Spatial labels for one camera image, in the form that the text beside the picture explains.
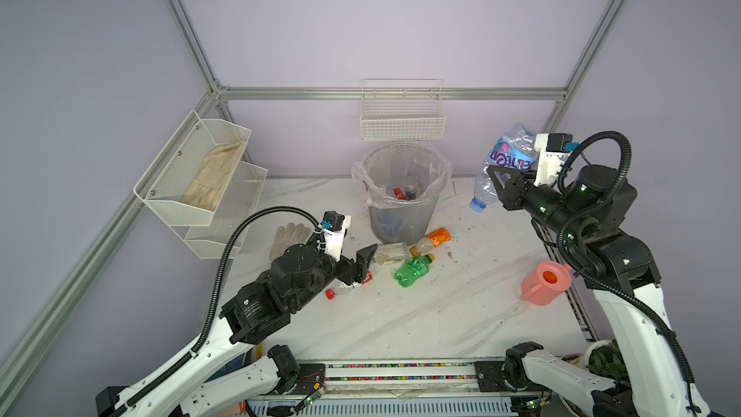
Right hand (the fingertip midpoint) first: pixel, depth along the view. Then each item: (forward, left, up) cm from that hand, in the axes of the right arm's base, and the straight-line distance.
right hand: (489, 166), depth 56 cm
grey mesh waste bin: (+11, +15, -35) cm, 40 cm away
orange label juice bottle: (+10, +6, -43) cm, 45 cm away
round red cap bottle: (+22, +12, -31) cm, 40 cm away
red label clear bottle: (-8, +38, -45) cm, 59 cm away
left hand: (-8, +27, -14) cm, 31 cm away
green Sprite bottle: (+1, +12, -44) cm, 46 cm away
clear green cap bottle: (+7, +19, -46) cm, 50 cm away
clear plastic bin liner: (+31, +15, -32) cm, 47 cm away
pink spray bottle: (-8, -23, -35) cm, 43 cm away
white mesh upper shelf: (+10, +75, -15) cm, 77 cm away
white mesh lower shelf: (-1, +65, -25) cm, 69 cm away
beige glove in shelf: (+11, +69, -16) cm, 72 cm away
